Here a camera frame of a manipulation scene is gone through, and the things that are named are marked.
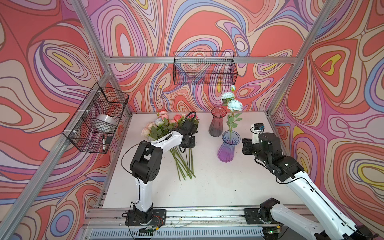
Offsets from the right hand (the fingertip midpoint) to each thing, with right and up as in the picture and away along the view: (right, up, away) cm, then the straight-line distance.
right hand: (243, 143), depth 74 cm
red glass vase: (-10, +9, +24) cm, 27 cm away
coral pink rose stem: (-38, +15, +35) cm, 54 cm away
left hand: (-25, -2, +23) cm, 34 cm away
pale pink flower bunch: (-48, +9, +32) cm, 59 cm away
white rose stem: (-49, +11, +30) cm, 59 cm away
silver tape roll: (-68, +10, -4) cm, 69 cm away
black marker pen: (-69, 0, -2) cm, 69 cm away
